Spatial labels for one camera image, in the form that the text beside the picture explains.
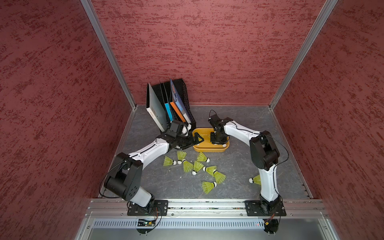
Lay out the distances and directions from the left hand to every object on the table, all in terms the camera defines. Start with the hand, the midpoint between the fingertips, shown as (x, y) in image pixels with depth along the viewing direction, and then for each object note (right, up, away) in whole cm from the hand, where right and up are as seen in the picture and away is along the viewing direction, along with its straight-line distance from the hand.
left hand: (198, 144), depth 85 cm
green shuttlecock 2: (-18, -11, +2) cm, 21 cm away
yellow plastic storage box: (+5, -3, +11) cm, 12 cm away
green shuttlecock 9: (+5, -21, -8) cm, 23 cm away
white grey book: (-25, +20, -3) cm, 33 cm away
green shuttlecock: (+17, -2, +10) cm, 20 cm away
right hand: (+12, -2, +11) cm, 16 cm away
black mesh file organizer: (-22, +31, +2) cm, 38 cm away
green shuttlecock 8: (+12, -19, -2) cm, 22 cm away
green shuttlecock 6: (-1, -13, 0) cm, 13 cm away
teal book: (-17, +19, +2) cm, 26 cm away
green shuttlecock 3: (-10, -8, +5) cm, 14 cm away
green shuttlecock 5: (+3, -9, +4) cm, 10 cm away
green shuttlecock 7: (+8, -14, -1) cm, 16 cm away
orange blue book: (-14, +22, 0) cm, 26 cm away
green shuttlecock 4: (-6, -14, +3) cm, 16 cm away
